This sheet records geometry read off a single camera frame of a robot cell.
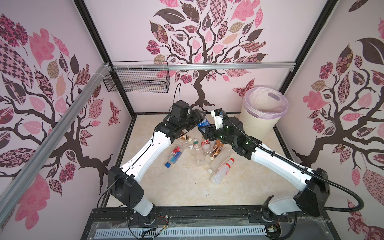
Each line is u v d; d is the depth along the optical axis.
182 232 0.70
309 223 0.71
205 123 0.70
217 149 0.94
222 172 0.84
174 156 0.93
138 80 1.22
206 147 0.98
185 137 1.01
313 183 0.42
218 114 0.63
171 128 0.55
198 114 0.67
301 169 0.44
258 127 0.91
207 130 0.65
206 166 0.90
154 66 0.90
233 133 0.57
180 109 0.55
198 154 0.97
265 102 1.01
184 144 0.99
